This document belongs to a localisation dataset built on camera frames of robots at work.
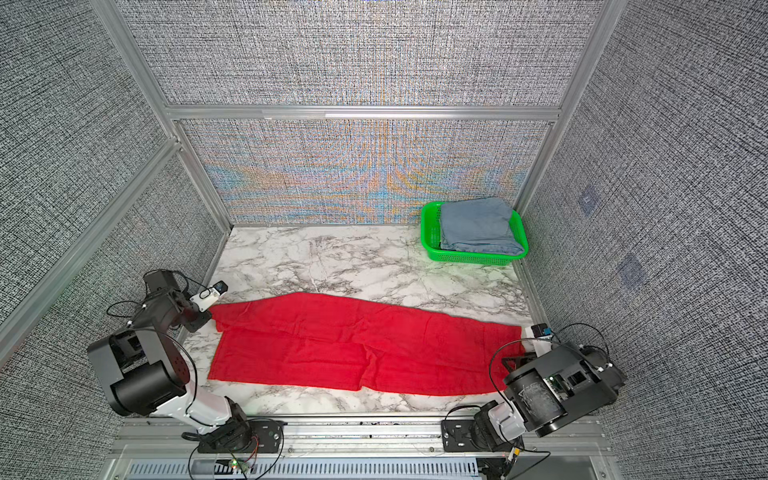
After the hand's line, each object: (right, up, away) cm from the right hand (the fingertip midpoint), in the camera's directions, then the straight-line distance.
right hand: (525, 357), depth 82 cm
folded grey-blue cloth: (-3, +39, +30) cm, 49 cm away
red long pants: (-48, +2, +6) cm, 48 cm away
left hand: (-95, +12, +8) cm, 96 cm away
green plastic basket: (-20, +35, +34) cm, 53 cm away
